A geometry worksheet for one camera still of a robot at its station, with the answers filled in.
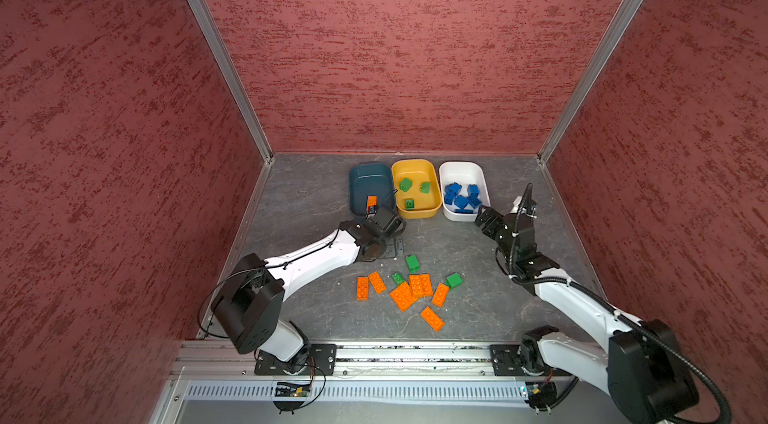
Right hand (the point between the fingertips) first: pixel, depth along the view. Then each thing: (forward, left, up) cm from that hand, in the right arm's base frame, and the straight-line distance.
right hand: (486, 217), depth 87 cm
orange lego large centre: (-18, +26, -13) cm, 34 cm away
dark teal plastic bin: (+26, +36, -11) cm, 45 cm away
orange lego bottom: (-24, +18, -13) cm, 33 cm away
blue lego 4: (+11, +2, -13) cm, 17 cm away
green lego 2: (-9, +22, -11) cm, 27 cm away
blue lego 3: (+16, +7, -11) cm, 20 cm away
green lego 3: (-15, +10, -11) cm, 21 cm away
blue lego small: (+19, -2, -10) cm, 22 cm away
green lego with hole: (+13, +22, -11) cm, 27 cm away
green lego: (+22, +15, -12) cm, 29 cm away
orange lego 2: (-16, +38, -12) cm, 43 cm away
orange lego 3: (-14, +33, -13) cm, 38 cm away
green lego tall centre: (-14, +27, -10) cm, 32 cm away
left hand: (-8, +31, -5) cm, 33 cm away
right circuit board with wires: (-42, -7, -15) cm, 45 cm away
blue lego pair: (+19, +5, -8) cm, 21 cm away
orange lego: (+17, +35, -12) cm, 41 cm away
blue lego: (+14, -2, -12) cm, 18 cm away
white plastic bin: (+21, 0, -12) cm, 25 cm away
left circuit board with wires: (-39, +56, -16) cm, 70 cm away
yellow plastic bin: (+22, +18, -12) cm, 31 cm away
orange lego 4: (-18, +15, -13) cm, 27 cm away
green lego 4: (+23, +23, -11) cm, 34 cm away
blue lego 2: (+15, +3, -12) cm, 19 cm away
